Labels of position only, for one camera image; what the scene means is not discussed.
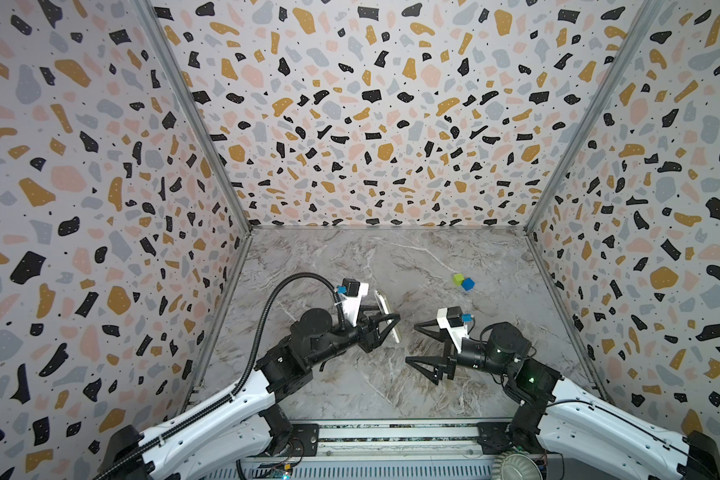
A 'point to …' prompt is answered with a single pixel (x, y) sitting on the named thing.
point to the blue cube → (468, 284)
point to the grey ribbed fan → (511, 465)
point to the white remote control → (385, 308)
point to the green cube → (457, 279)
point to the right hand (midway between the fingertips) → (411, 340)
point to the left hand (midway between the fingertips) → (393, 310)
